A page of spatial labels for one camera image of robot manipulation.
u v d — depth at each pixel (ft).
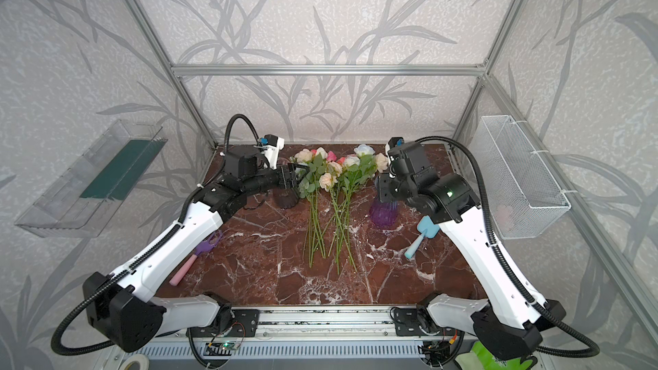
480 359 2.22
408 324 2.40
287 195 3.13
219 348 2.36
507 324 1.24
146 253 1.40
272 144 2.15
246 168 1.87
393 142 1.87
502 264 1.22
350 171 3.36
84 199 2.10
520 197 2.02
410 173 1.48
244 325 2.37
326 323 2.47
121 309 1.23
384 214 3.02
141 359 2.23
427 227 3.07
